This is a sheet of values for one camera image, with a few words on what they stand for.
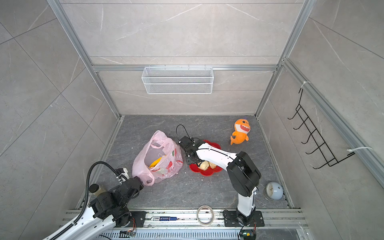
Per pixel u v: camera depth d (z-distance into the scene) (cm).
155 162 91
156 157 96
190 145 65
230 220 73
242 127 101
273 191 74
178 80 101
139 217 73
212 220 73
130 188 58
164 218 73
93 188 75
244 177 47
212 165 88
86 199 52
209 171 88
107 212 53
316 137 67
